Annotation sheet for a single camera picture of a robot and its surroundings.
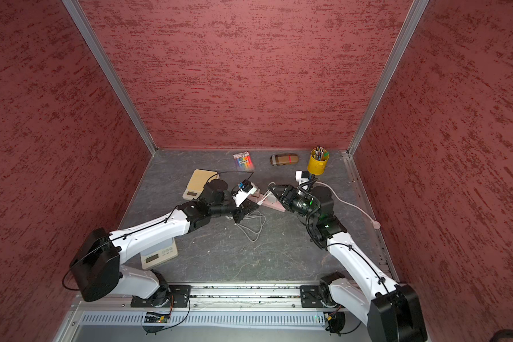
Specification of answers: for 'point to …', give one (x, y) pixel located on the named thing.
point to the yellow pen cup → (318, 167)
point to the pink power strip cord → (375, 224)
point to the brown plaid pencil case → (277, 159)
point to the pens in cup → (318, 153)
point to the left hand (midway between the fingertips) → (255, 208)
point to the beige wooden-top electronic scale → (197, 182)
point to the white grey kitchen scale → (159, 254)
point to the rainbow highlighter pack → (244, 161)
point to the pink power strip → (264, 201)
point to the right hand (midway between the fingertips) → (268, 194)
